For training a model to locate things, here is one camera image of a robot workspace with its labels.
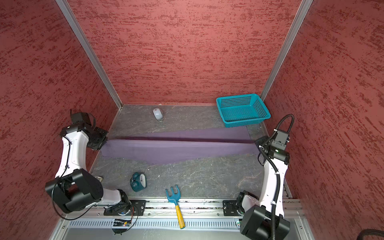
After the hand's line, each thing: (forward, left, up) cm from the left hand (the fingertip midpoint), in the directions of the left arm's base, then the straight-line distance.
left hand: (107, 141), depth 79 cm
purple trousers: (-1, -26, -6) cm, 27 cm away
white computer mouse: (+29, -20, -11) cm, 37 cm away
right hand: (-1, -81, +1) cm, 81 cm away
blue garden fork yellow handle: (-24, -38, -15) cm, 47 cm away
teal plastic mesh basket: (+40, -86, -16) cm, 96 cm away
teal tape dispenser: (-18, -19, -10) cm, 28 cm away
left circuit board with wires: (-36, -11, -21) cm, 43 cm away
